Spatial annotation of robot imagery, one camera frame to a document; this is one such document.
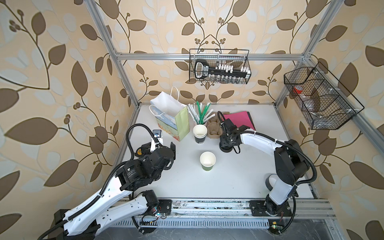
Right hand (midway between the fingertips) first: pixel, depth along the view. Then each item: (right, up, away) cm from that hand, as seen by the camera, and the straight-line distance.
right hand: (227, 143), depth 92 cm
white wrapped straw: (-22, +20, +2) cm, 30 cm away
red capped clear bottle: (+42, +32, -3) cm, 53 cm away
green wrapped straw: (-16, +17, +4) cm, 24 cm away
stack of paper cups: (-17, +7, +3) cm, 18 cm away
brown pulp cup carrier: (-7, +7, +9) cm, 14 cm away
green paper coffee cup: (-13, -9, -6) cm, 17 cm away
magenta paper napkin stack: (+12, +15, +12) cm, 23 cm away
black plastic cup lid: (0, -4, 0) cm, 4 cm away
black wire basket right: (+45, +22, -19) cm, 54 cm away
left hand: (-34, +3, -25) cm, 42 cm away
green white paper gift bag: (-32, +16, -11) cm, 38 cm away
